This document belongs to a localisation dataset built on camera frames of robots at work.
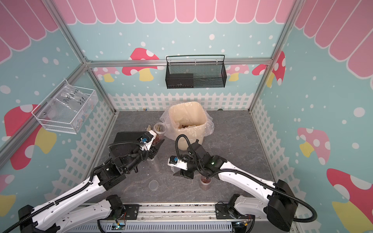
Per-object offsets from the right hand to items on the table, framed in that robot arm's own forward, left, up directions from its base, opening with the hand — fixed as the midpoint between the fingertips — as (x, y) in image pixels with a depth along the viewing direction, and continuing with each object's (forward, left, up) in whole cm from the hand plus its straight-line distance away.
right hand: (176, 168), depth 73 cm
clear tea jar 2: (+7, +15, -14) cm, 22 cm away
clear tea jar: (+37, +16, -14) cm, 43 cm away
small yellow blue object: (+60, +32, -16) cm, 70 cm away
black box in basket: (+48, -1, +19) cm, 52 cm away
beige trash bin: (+35, -6, -1) cm, 36 cm away
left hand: (+10, +8, +13) cm, 18 cm away
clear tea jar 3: (-6, -15, -6) cm, 17 cm away
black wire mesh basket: (+55, -11, +19) cm, 59 cm away
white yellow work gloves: (+36, +23, -13) cm, 45 cm away
